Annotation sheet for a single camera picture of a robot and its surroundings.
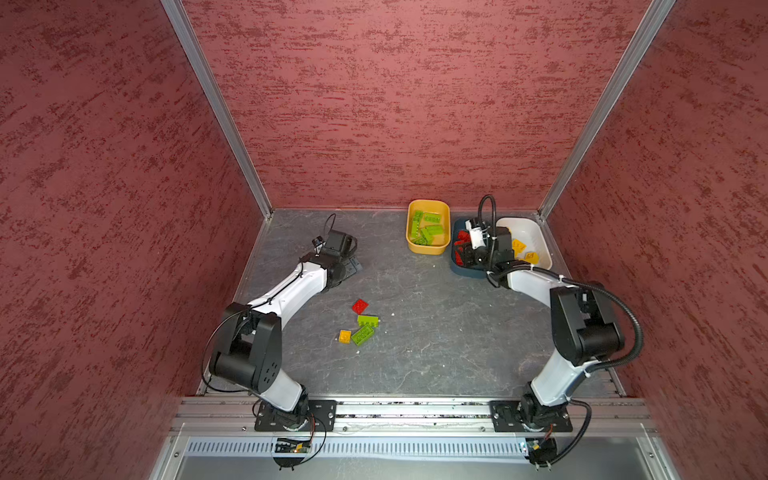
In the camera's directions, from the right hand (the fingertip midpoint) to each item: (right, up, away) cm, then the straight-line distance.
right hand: (456, 250), depth 97 cm
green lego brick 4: (-10, +6, +14) cm, 18 cm away
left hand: (-36, -8, -6) cm, 38 cm away
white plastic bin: (+31, +6, +14) cm, 34 cm away
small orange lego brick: (-35, -26, -9) cm, 45 cm away
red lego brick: (-32, -18, -4) cm, 37 cm away
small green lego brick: (-11, +3, +13) cm, 17 cm away
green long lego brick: (-5, +12, +21) cm, 24 cm away
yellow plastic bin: (-4, +2, +11) cm, 12 cm away
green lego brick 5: (-30, -22, -7) cm, 38 cm away
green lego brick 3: (-7, +3, +13) cm, 16 cm away
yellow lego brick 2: (+30, -3, +10) cm, 32 cm away
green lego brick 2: (-5, +7, +14) cm, 16 cm away
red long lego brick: (0, -3, -2) cm, 4 cm away
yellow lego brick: (+26, +1, +13) cm, 29 cm away
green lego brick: (-11, +13, +20) cm, 26 cm away
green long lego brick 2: (-30, -25, -9) cm, 41 cm away
